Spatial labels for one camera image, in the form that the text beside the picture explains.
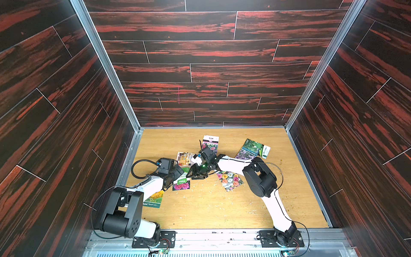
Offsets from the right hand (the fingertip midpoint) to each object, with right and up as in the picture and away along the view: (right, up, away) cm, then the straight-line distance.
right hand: (190, 175), depth 95 cm
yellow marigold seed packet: (-19, -12, -8) cm, 24 cm away
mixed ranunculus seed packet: (+24, -2, -1) cm, 24 cm away
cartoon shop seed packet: (-4, +10, +9) cm, 14 cm away
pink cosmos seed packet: (+35, +12, +9) cm, 38 cm away
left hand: (-7, +1, 0) cm, 7 cm away
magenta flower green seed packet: (-4, -3, -3) cm, 6 cm away
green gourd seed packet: (+44, +15, +13) cm, 48 cm away
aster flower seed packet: (+13, +20, +17) cm, 29 cm away
